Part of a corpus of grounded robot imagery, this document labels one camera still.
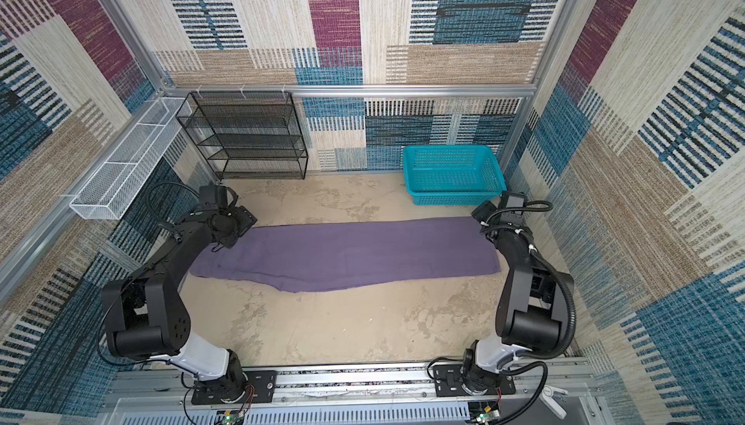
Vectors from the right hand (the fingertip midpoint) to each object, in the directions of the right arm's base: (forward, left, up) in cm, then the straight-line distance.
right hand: (482, 216), depth 93 cm
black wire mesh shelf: (+37, +81, +6) cm, 89 cm away
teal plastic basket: (+30, 0, -12) cm, 32 cm away
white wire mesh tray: (-5, +97, +23) cm, 100 cm away
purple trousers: (-7, +60, -10) cm, 61 cm away
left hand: (0, +73, +3) cm, 73 cm away
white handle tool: (-47, -6, -9) cm, 48 cm away
